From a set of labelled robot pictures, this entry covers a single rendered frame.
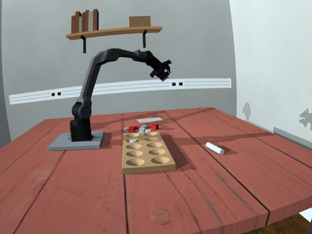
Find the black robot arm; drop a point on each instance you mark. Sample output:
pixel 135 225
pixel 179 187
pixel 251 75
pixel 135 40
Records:
pixel 80 127

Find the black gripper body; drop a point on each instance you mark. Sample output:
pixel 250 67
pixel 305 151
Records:
pixel 163 65

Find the tan wooden counting tray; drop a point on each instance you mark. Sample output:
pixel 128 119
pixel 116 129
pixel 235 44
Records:
pixel 146 155

